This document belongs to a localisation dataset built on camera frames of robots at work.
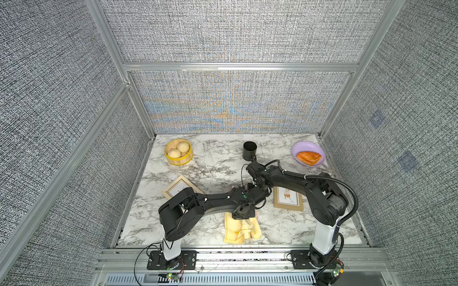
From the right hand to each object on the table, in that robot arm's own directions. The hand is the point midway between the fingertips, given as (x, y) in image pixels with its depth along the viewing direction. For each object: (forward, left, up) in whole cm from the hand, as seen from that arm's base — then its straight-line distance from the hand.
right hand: (250, 194), depth 92 cm
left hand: (-12, 0, +1) cm, 12 cm away
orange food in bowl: (+22, -36, +2) cm, 42 cm away
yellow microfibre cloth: (-19, +8, +4) cm, 21 cm away
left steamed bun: (+23, +43, +4) cm, 49 cm away
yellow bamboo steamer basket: (+21, +36, +3) cm, 42 cm away
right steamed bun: (+28, +38, +5) cm, 47 cm away
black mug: (+24, 0, +8) cm, 26 cm away
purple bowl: (+33, -37, -1) cm, 50 cm away
